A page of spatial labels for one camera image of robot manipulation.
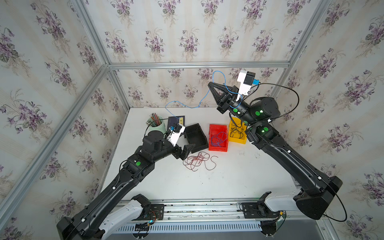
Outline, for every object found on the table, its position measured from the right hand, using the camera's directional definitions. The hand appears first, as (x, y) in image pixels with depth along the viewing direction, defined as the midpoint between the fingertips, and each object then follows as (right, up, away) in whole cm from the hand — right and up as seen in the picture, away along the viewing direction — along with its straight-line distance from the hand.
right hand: (212, 85), depth 49 cm
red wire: (-2, -34, +42) cm, 54 cm away
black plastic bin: (-5, -22, +54) cm, 58 cm away
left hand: (-8, -21, +18) cm, 29 cm away
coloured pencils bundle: (-32, -11, +46) cm, 57 cm away
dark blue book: (-17, -11, +62) cm, 65 cm away
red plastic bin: (+11, -24, +51) cm, 57 cm away
